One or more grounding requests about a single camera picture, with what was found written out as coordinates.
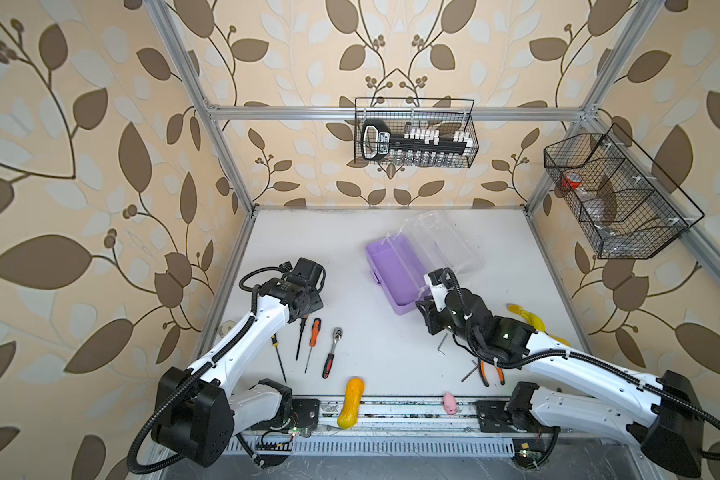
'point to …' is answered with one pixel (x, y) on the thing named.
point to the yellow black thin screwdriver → (276, 344)
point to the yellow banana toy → (535, 322)
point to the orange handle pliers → (483, 373)
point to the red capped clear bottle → (571, 179)
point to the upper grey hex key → (441, 344)
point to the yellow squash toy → (348, 415)
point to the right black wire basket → (624, 206)
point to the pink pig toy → (450, 404)
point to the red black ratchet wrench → (337, 334)
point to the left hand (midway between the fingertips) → (311, 301)
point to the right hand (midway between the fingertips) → (422, 303)
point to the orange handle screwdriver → (314, 338)
